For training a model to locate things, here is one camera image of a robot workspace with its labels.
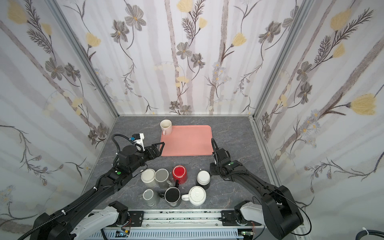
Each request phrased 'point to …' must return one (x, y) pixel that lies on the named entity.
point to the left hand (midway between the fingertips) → (157, 141)
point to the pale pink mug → (166, 125)
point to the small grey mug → (151, 197)
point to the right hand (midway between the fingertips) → (210, 164)
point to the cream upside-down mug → (148, 176)
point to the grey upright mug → (161, 176)
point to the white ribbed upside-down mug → (197, 195)
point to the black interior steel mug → (172, 195)
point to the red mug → (180, 173)
